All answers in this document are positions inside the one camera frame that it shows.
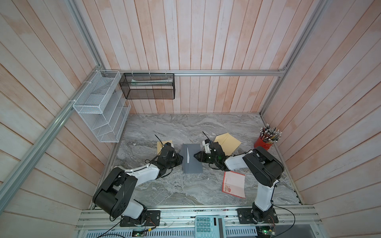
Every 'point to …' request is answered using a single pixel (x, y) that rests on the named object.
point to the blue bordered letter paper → (188, 155)
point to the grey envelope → (190, 164)
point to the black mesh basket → (148, 86)
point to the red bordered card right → (234, 183)
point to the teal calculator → (210, 226)
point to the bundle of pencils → (269, 135)
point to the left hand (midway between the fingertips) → (182, 159)
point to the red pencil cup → (260, 142)
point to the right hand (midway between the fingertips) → (194, 155)
